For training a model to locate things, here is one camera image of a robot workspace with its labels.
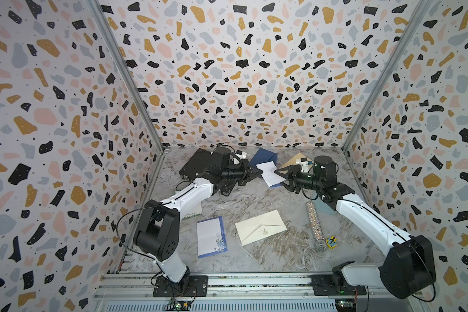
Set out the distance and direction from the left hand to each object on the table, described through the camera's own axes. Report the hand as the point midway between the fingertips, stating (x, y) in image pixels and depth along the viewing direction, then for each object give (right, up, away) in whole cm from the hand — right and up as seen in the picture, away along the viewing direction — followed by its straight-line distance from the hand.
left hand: (265, 172), depth 77 cm
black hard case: (-35, +3, +30) cm, 46 cm away
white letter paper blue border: (-23, -29, +9) cm, 39 cm away
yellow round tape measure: (+30, -31, +7) cm, 43 cm away
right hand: (+4, -1, -2) cm, 4 cm away
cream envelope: (-1, -25, +10) cm, 27 cm away
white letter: (+2, -1, +3) cm, 3 cm away
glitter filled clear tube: (+23, -30, +4) cm, 38 cm away
